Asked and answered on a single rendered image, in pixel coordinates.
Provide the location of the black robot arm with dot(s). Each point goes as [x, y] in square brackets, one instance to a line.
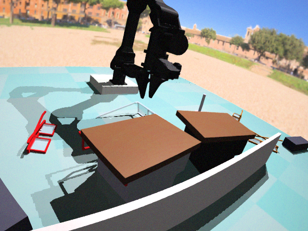
[166, 34]

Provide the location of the red glasses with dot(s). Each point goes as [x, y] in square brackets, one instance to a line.
[38, 144]

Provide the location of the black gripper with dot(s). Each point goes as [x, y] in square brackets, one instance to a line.
[141, 74]

